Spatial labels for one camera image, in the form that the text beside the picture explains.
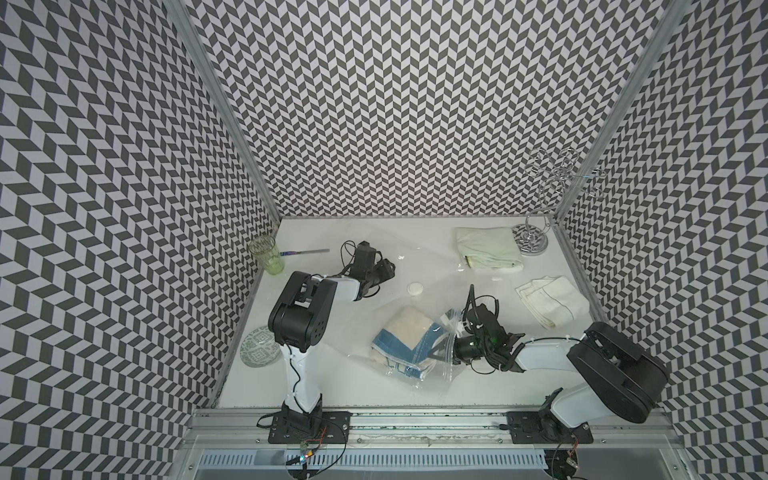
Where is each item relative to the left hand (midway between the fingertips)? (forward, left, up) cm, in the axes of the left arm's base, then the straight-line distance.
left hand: (391, 270), depth 102 cm
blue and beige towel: (-25, -5, +4) cm, 26 cm away
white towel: (-12, -52, 0) cm, 53 cm away
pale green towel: (+8, -35, +2) cm, 36 cm away
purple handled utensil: (+1, +35, +9) cm, 36 cm away
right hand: (-31, -11, +1) cm, 33 cm away
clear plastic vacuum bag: (-2, -13, -2) cm, 14 cm away
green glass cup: (+3, +41, +6) cm, 42 cm away
